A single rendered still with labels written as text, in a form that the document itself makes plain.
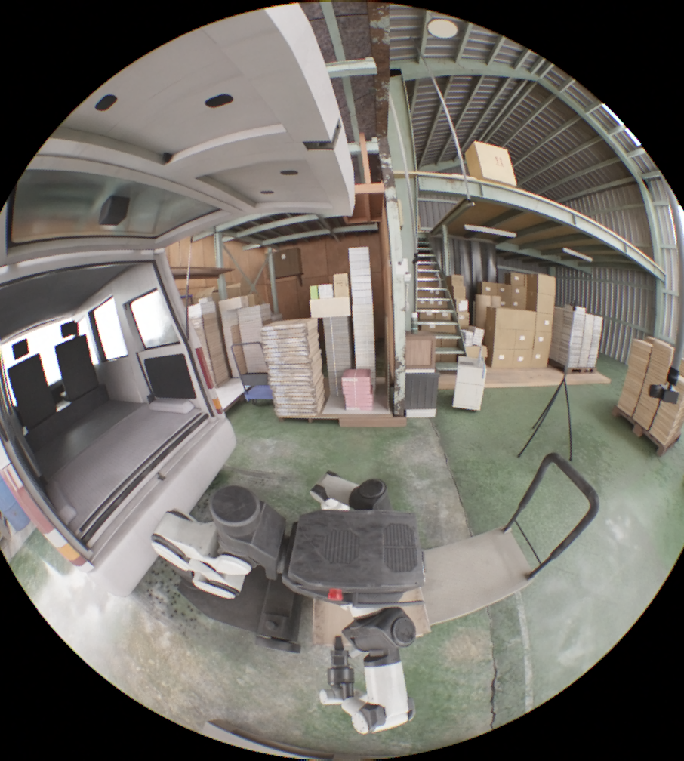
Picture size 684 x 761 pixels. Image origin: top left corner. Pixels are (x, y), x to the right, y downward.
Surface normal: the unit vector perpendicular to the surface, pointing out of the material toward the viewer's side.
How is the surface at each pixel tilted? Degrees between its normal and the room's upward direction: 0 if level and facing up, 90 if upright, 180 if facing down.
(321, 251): 90
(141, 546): 88
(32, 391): 93
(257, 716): 0
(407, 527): 19
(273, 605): 0
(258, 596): 0
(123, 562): 86
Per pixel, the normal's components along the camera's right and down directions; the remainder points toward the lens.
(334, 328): -0.14, 0.38
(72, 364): 0.99, 0.04
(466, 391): -0.47, 0.36
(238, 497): 0.22, -0.90
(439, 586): -0.07, -0.93
